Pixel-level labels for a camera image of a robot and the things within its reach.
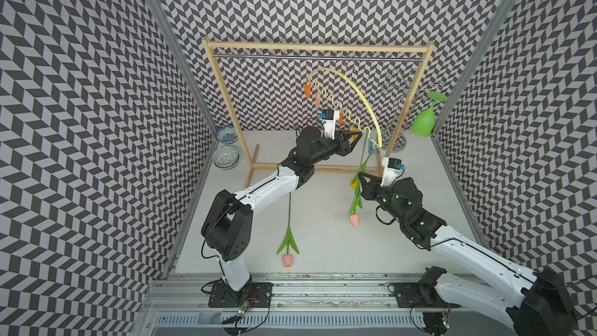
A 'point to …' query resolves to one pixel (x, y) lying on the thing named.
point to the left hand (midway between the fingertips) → (358, 134)
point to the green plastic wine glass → (423, 122)
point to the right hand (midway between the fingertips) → (358, 177)
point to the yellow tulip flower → (354, 181)
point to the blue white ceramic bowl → (227, 134)
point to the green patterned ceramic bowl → (225, 158)
